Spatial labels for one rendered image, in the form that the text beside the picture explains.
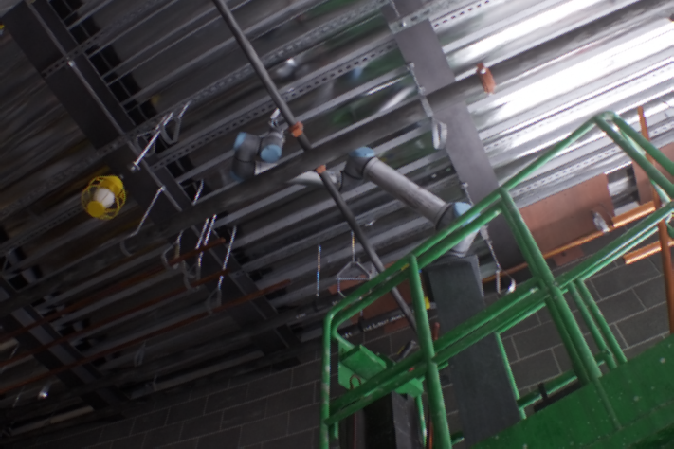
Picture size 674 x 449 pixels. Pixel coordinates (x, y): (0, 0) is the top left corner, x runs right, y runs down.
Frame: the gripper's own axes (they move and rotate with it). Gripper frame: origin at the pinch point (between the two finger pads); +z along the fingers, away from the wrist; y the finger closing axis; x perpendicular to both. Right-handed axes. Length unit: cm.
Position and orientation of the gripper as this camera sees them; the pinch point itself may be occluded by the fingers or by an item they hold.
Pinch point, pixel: (278, 126)
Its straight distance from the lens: 269.9
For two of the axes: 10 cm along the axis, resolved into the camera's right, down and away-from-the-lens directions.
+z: 0.0, -5.1, 8.6
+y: -4.6, -7.6, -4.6
